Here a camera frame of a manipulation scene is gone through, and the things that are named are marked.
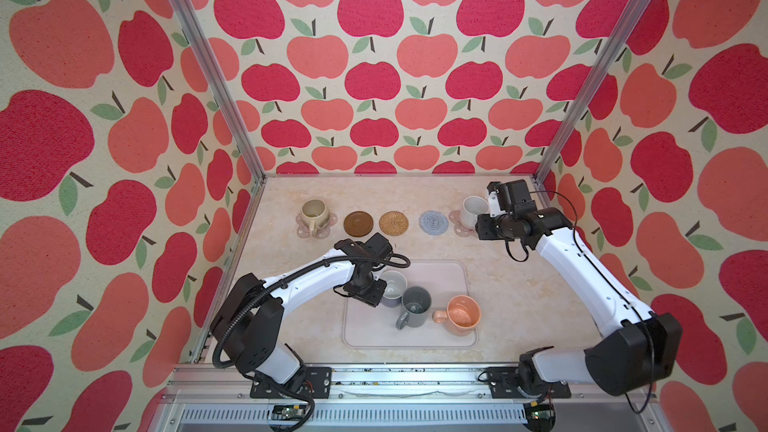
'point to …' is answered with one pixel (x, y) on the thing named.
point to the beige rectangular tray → (366, 326)
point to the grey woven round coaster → (433, 222)
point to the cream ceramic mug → (314, 214)
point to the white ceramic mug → (472, 207)
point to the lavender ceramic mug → (395, 288)
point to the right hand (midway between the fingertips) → (491, 224)
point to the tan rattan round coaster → (393, 223)
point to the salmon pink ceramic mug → (461, 316)
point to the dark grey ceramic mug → (416, 301)
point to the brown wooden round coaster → (358, 223)
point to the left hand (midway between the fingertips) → (379, 302)
